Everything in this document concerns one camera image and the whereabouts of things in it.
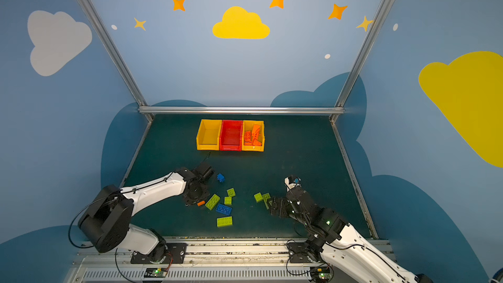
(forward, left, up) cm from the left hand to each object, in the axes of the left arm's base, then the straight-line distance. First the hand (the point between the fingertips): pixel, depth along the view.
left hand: (206, 199), depth 87 cm
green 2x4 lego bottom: (-10, -9, +1) cm, 13 cm away
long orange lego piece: (+35, -17, +1) cm, 39 cm away
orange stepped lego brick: (+31, -23, +3) cm, 38 cm away
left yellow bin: (+40, +6, -2) cm, 40 cm away
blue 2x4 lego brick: (-4, -8, -1) cm, 9 cm away
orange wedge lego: (+39, -22, +3) cm, 45 cm away
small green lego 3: (+1, -23, 0) cm, 23 cm away
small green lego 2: (-1, -10, +1) cm, 10 cm away
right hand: (-4, -31, +11) cm, 33 cm away
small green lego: (+4, -11, -1) cm, 12 cm away
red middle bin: (+40, -7, -2) cm, 40 cm away
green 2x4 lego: (+1, -27, 0) cm, 27 cm away
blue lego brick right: (+10, -5, +1) cm, 12 cm away
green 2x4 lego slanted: (-1, -2, -2) cm, 3 cm away
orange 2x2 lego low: (-3, +1, +4) cm, 5 cm away
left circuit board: (-27, +15, -1) cm, 31 cm away
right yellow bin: (+42, -17, +4) cm, 46 cm away
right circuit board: (-27, -46, -2) cm, 54 cm away
